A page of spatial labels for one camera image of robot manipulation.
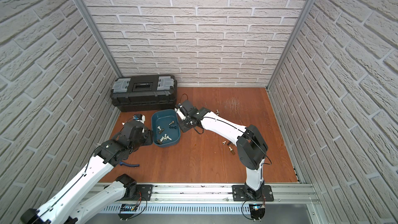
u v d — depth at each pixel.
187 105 0.67
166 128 0.97
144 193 0.73
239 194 0.73
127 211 0.71
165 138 0.92
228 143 0.90
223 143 0.90
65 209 0.40
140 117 0.67
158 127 0.95
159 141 0.90
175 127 0.97
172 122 0.97
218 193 0.76
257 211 0.70
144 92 0.92
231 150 0.87
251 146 0.47
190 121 0.61
